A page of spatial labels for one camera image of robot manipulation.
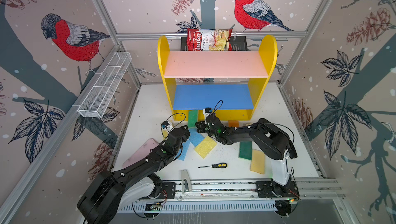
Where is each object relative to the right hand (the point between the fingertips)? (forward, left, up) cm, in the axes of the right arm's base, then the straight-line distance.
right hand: (193, 126), depth 92 cm
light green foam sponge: (+6, +1, +2) cm, 6 cm away
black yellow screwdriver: (-21, -15, -3) cm, 26 cm away
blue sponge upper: (-6, -1, -2) cm, 6 cm away
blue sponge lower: (-11, +4, -3) cm, 12 cm away
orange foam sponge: (+4, -25, -2) cm, 26 cm away
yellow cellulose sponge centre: (-11, -8, -4) cm, 14 cm away
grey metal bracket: (-27, +2, -3) cm, 27 cm away
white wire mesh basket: (-5, +44, +28) cm, 53 cm away
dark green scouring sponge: (-12, -31, -4) cm, 33 cm away
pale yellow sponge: (-18, -37, -4) cm, 41 cm away
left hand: (-5, +3, +7) cm, 9 cm away
